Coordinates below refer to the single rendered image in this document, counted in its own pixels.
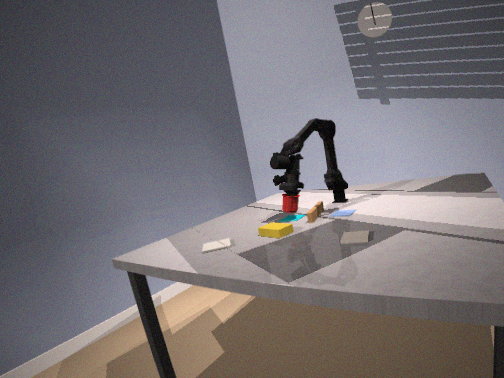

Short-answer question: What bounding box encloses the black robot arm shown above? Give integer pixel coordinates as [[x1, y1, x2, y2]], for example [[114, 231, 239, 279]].
[[270, 118, 348, 203]]

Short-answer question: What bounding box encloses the red cup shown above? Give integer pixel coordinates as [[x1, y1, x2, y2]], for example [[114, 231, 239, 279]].
[[282, 194, 300, 213]]

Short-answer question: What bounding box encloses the long wooden beam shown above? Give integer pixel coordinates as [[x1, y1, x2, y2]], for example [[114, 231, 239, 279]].
[[307, 201, 324, 223]]

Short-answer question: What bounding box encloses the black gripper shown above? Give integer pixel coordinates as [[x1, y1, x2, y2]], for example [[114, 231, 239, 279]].
[[279, 170, 304, 196]]

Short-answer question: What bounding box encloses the yellow rectangular block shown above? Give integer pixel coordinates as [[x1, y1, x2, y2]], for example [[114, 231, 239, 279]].
[[258, 223, 294, 238]]

